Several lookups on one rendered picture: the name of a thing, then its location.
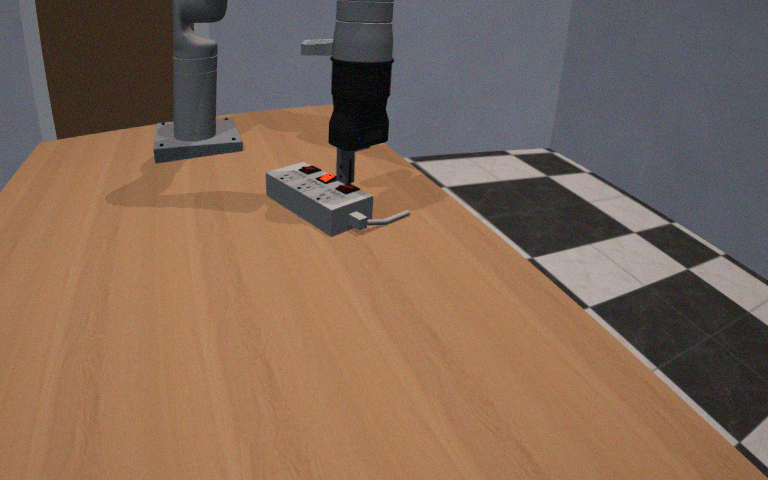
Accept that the white power strip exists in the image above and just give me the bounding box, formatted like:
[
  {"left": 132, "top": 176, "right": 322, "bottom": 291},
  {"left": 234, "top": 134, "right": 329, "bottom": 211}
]
[{"left": 266, "top": 162, "right": 410, "bottom": 236}]

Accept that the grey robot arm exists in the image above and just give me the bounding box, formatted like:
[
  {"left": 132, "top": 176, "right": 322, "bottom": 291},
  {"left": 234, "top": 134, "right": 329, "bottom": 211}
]
[{"left": 172, "top": 0, "right": 394, "bottom": 142}]

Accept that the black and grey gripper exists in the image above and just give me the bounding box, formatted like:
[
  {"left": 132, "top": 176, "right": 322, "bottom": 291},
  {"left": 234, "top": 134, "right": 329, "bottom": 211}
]
[{"left": 301, "top": 20, "right": 394, "bottom": 185}]

